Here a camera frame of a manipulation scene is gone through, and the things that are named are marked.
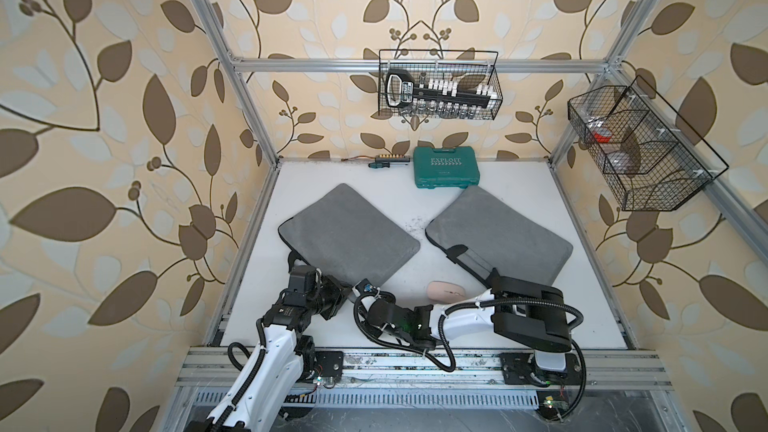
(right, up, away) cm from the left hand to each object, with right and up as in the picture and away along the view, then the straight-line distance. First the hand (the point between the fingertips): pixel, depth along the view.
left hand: (350, 284), depth 83 cm
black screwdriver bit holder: (+9, +38, +36) cm, 53 cm away
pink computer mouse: (+27, -3, +2) cm, 27 cm away
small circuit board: (+51, -24, -14) cm, 58 cm away
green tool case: (+32, +35, +30) cm, 56 cm away
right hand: (+3, -7, -1) cm, 8 cm away
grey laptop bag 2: (+42, +13, +13) cm, 45 cm away
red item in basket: (+70, +42, -2) cm, 81 cm away
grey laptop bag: (-3, +11, +13) cm, 18 cm away
